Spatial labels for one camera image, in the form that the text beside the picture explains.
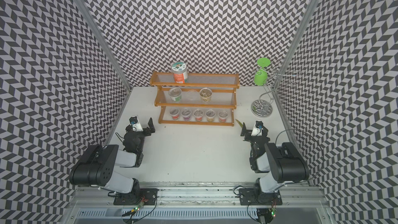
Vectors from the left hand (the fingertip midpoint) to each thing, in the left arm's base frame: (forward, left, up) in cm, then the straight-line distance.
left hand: (144, 120), depth 90 cm
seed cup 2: (+5, -24, -1) cm, 25 cm away
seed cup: (+11, -36, +11) cm, 40 cm away
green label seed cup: (+11, -19, +11) cm, 24 cm away
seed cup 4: (+5, -39, -2) cm, 39 cm away
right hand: (-3, -63, -2) cm, 63 cm away
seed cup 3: (+6, -32, -3) cm, 33 cm away
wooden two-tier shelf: (+24, -49, -8) cm, 56 cm away
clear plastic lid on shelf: (+14, -28, +7) cm, 32 cm away
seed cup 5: (+4, -47, -2) cm, 47 cm away
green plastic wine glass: (+22, -70, +14) cm, 75 cm away
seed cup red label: (+5, -17, -1) cm, 18 cm away
